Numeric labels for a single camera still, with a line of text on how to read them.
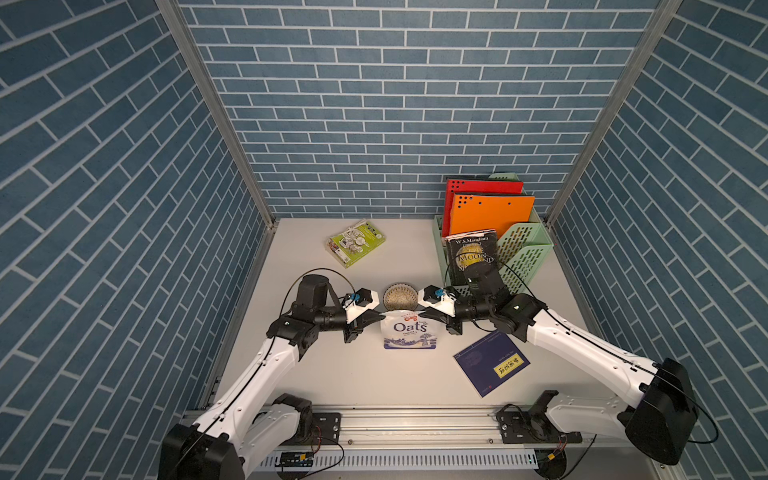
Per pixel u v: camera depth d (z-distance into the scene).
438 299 0.62
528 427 0.67
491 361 0.85
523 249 0.79
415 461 0.77
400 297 0.94
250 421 0.45
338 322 0.65
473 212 0.88
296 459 0.72
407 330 0.77
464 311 0.64
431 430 0.74
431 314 0.72
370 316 0.66
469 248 0.89
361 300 0.62
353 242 1.10
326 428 0.74
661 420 0.39
